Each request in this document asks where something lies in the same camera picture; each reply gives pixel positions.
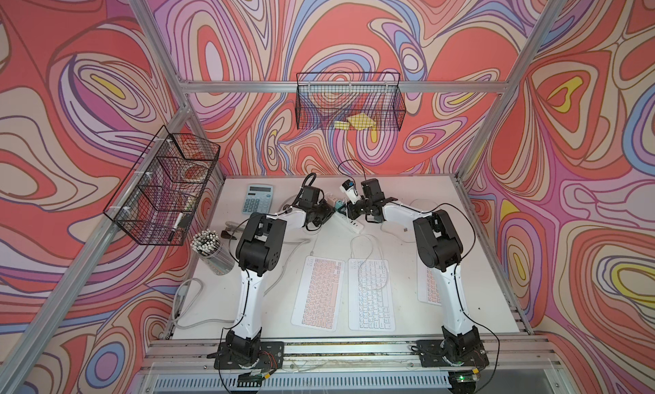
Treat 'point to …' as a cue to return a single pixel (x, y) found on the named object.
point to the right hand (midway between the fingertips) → (343, 212)
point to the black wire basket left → (159, 199)
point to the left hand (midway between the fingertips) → (338, 213)
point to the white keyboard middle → (370, 300)
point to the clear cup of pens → (208, 246)
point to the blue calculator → (258, 199)
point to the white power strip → (355, 224)
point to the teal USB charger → (339, 204)
